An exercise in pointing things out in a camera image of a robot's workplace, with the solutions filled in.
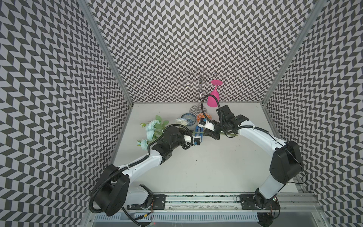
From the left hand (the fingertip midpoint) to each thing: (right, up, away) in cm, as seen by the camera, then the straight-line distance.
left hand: (190, 129), depth 82 cm
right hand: (+10, -3, +2) cm, 10 cm away
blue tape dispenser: (+5, -2, +14) cm, 15 cm away
